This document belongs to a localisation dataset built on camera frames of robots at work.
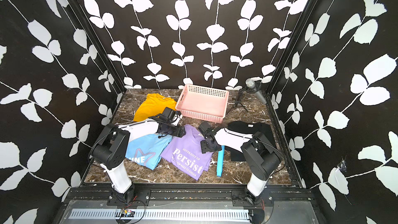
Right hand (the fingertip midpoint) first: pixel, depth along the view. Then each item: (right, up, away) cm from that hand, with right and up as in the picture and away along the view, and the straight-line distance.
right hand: (206, 146), depth 91 cm
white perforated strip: (-21, -26, -20) cm, 39 cm away
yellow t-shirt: (-38, +24, +20) cm, 50 cm away
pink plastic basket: (-2, +26, +24) cm, 35 cm away
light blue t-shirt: (-34, -1, -3) cm, 34 cm away
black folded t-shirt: (+29, +9, +9) cm, 32 cm away
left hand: (-15, +10, +4) cm, 18 cm away
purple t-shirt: (-12, -3, -3) cm, 13 cm away
